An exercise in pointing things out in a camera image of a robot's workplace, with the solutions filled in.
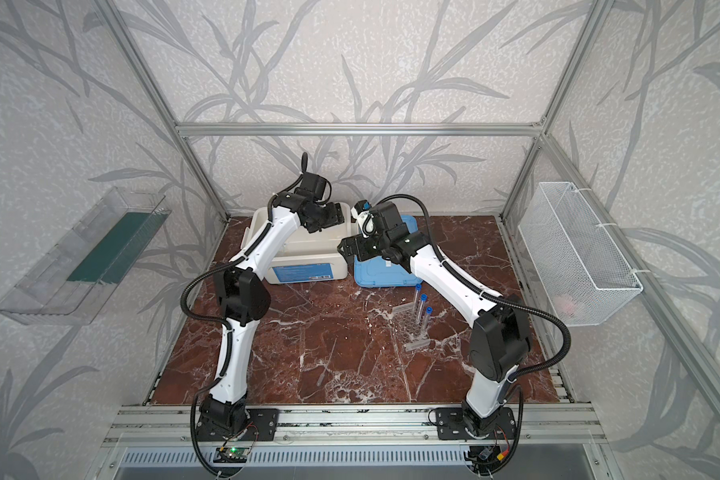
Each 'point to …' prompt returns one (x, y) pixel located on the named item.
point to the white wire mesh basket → (575, 267)
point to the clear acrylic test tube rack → (406, 323)
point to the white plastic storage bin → (306, 257)
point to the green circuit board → (231, 455)
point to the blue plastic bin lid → (378, 272)
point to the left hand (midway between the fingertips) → (340, 209)
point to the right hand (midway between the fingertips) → (354, 233)
